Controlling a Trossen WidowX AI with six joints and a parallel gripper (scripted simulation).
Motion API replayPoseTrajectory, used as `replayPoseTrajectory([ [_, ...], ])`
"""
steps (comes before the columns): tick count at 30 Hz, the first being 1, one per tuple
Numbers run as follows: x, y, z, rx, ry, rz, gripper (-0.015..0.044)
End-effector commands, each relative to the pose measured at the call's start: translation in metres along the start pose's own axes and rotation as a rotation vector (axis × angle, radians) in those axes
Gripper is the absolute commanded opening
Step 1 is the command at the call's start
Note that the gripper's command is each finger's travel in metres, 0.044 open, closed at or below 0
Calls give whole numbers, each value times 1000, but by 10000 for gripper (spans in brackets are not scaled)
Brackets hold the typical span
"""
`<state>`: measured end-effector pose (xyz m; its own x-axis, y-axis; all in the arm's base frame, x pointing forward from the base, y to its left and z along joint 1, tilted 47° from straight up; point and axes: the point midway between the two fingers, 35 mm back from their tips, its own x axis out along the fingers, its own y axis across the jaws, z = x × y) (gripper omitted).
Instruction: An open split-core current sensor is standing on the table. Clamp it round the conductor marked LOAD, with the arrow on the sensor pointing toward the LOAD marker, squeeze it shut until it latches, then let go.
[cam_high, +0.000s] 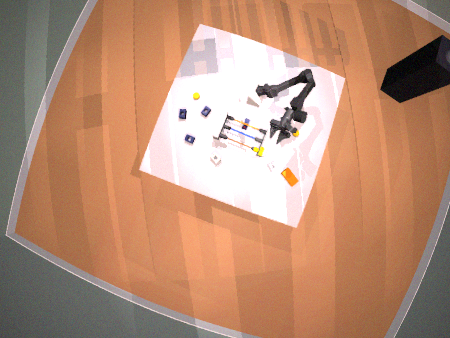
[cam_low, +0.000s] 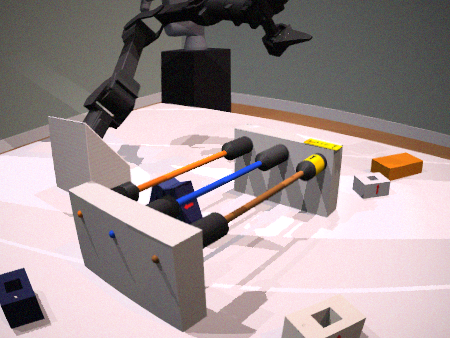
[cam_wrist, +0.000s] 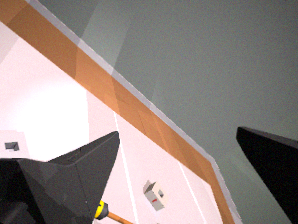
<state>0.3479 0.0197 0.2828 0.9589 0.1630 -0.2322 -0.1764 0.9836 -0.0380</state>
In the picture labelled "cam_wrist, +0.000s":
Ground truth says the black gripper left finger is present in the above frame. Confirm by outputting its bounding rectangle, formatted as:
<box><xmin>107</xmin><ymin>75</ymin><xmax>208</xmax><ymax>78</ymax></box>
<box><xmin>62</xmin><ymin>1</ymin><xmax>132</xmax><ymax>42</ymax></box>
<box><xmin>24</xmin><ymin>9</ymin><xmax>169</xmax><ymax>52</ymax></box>
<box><xmin>0</xmin><ymin>131</ymin><xmax>120</xmax><ymax>224</ymax></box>

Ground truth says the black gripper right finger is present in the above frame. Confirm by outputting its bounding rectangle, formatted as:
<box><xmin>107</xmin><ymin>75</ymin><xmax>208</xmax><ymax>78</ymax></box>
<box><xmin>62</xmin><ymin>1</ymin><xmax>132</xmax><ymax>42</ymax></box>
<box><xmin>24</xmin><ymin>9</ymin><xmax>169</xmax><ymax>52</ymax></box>
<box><xmin>236</xmin><ymin>127</ymin><xmax>298</xmax><ymax>224</ymax></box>

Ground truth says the beige rectangular block with square hole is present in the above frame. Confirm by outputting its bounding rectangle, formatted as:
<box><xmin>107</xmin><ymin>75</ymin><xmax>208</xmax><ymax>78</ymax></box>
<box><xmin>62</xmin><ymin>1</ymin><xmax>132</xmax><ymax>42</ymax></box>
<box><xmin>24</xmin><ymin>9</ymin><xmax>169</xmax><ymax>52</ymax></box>
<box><xmin>144</xmin><ymin>181</ymin><xmax>169</xmax><ymax>212</ymax></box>

